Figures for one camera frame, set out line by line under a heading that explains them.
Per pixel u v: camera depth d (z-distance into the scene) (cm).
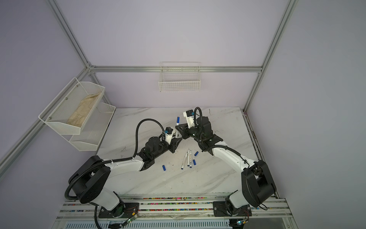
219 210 73
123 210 69
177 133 78
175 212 74
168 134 71
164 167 88
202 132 63
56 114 68
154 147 65
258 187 43
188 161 91
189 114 70
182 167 88
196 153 95
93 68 91
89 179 45
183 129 73
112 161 50
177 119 77
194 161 91
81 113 78
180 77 96
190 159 91
